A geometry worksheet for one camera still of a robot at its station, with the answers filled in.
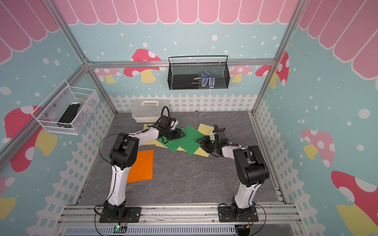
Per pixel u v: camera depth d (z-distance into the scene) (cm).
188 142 92
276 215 76
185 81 89
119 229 73
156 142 101
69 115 70
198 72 94
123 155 58
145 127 112
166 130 89
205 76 88
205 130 111
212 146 80
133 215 74
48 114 67
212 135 91
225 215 74
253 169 48
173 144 98
